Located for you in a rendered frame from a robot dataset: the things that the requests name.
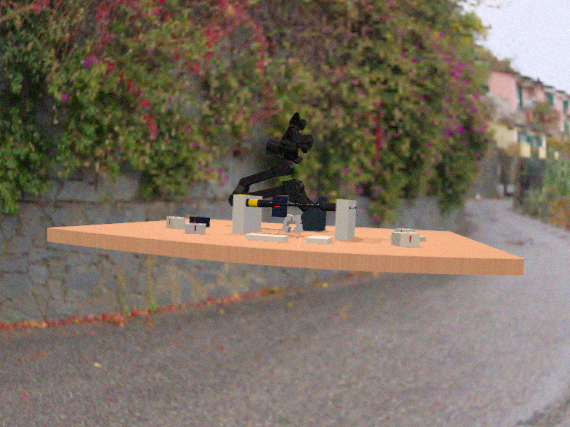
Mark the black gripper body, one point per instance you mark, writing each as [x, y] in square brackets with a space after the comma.
[288, 148]

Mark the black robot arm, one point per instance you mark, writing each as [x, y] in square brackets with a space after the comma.
[293, 188]

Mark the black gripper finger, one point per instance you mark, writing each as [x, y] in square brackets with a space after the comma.
[296, 119]
[288, 137]

